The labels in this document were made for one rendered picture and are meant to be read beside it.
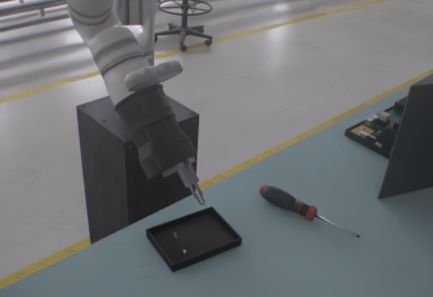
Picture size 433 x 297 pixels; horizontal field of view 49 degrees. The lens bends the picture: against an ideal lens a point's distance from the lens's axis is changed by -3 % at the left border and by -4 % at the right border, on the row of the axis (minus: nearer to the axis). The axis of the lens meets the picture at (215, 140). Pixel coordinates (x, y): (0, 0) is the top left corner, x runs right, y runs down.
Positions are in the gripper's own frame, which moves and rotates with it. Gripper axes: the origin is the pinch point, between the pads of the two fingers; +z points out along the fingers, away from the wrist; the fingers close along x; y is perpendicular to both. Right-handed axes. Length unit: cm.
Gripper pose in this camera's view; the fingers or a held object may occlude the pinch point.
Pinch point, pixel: (202, 202)
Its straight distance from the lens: 69.6
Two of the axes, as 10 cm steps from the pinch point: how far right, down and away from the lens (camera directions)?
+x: -7.1, 3.3, -6.2
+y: -5.4, 3.1, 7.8
